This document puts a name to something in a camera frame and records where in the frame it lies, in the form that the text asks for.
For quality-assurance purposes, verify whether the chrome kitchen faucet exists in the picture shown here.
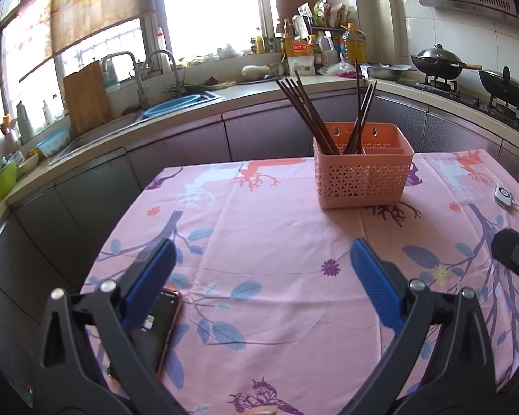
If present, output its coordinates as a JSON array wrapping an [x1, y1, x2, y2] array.
[[99, 50, 150, 109]]

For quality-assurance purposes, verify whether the white round remote device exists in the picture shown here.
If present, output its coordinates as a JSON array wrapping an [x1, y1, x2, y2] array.
[[494, 183, 514, 210]]

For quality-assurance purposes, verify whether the black smartphone red case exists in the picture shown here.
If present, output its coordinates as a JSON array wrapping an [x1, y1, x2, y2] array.
[[129, 289, 183, 377]]

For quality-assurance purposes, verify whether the gas stove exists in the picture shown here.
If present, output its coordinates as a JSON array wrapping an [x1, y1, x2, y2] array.
[[398, 79, 519, 132]]

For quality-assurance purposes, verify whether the pink perforated utensil basket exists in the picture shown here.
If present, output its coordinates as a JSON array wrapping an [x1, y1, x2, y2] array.
[[313, 122, 414, 210]]

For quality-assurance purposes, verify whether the black wok right burner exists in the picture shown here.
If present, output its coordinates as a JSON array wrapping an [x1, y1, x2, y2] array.
[[478, 66, 519, 108]]

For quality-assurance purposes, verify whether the pink floral tablecloth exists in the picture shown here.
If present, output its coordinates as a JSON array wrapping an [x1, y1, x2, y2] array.
[[83, 150, 519, 414]]

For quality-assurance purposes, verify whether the dark chopsticks right bunch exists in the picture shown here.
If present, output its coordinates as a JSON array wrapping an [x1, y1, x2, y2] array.
[[343, 62, 378, 155]]

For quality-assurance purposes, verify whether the dark chopsticks bunch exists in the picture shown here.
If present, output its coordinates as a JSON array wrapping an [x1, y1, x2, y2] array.
[[275, 72, 339, 155], [343, 62, 378, 155]]

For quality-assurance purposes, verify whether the green plastic bowl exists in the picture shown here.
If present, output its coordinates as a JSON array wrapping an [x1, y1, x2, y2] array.
[[0, 162, 17, 199]]

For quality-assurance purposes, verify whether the black wok with lid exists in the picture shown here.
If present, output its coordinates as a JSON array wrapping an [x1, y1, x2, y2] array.
[[411, 43, 483, 80]]

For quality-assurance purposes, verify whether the metal bowl on counter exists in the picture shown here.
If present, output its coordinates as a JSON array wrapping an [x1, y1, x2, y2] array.
[[365, 64, 411, 82]]

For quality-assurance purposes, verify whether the dark chopsticks left bunch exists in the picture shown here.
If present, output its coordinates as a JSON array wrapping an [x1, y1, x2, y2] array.
[[275, 72, 339, 155]]

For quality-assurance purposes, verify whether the wooden cutting board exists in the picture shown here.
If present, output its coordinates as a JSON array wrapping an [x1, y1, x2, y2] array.
[[63, 61, 113, 137]]

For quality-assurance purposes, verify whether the yellow cooking oil bottle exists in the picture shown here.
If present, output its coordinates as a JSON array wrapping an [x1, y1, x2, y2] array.
[[341, 22, 367, 65]]

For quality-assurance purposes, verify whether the yellow labelled seasoning box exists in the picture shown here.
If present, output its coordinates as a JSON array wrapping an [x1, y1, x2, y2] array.
[[284, 38, 314, 58]]

